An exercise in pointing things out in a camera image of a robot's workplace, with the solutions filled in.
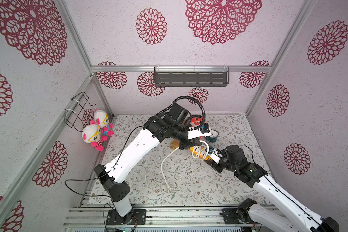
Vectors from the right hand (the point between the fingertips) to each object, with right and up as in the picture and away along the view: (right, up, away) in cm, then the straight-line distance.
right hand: (208, 154), depth 77 cm
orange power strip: (-5, +2, -3) cm, 6 cm away
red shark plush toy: (-1, +20, +29) cm, 35 cm away
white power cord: (-21, -21, +3) cm, 29 cm away
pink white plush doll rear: (-66, +20, +16) cm, 71 cm away
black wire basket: (-74, +20, 0) cm, 76 cm away
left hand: (-8, +8, -12) cm, 16 cm away
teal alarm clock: (+10, +8, +26) cm, 28 cm away
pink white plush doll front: (-65, +11, +5) cm, 67 cm away
